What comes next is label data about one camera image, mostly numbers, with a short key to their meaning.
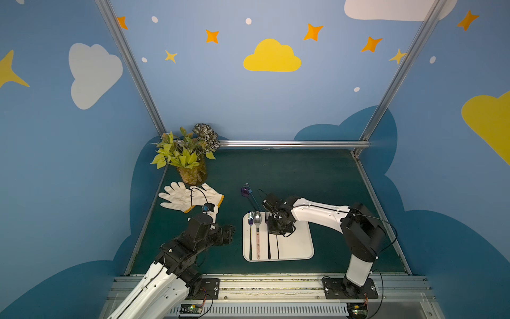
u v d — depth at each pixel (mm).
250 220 926
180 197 991
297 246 845
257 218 907
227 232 675
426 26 736
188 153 945
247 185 1042
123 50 783
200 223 547
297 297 738
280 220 650
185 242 554
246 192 1013
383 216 988
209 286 751
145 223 959
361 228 529
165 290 480
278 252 799
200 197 1002
